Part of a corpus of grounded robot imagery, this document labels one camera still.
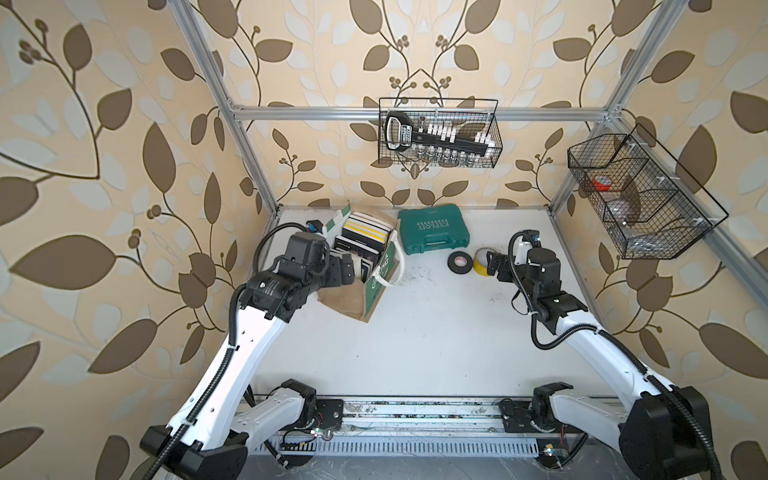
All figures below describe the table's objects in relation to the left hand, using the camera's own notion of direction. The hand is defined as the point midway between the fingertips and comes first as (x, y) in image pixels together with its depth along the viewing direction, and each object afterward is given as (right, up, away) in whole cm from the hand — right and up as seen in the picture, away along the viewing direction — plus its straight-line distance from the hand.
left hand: (330, 260), depth 71 cm
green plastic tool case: (+31, +9, +37) cm, 49 cm away
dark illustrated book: (+4, +2, +15) cm, 16 cm away
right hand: (+47, 0, +13) cm, 48 cm away
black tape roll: (+38, -6, +31) cm, 49 cm away
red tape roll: (+72, +21, +9) cm, 76 cm away
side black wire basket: (+79, +13, +2) cm, 80 cm away
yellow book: (+7, +8, +18) cm, 21 cm away
